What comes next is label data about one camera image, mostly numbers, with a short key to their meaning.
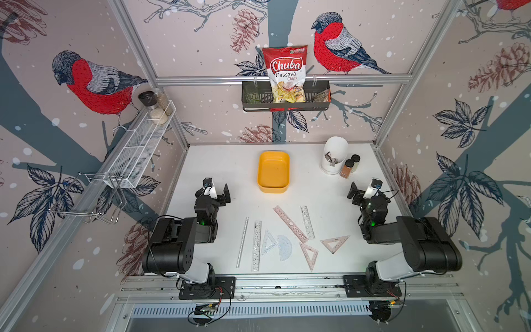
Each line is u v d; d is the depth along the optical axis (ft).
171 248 1.50
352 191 2.77
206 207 2.30
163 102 2.80
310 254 2.67
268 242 2.79
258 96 3.03
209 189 2.55
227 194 2.77
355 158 3.30
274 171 3.47
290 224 2.95
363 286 2.41
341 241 2.78
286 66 2.65
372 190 2.56
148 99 2.54
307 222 2.96
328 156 3.47
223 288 2.40
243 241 2.77
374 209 2.25
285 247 2.74
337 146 3.41
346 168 3.31
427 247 1.46
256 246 2.74
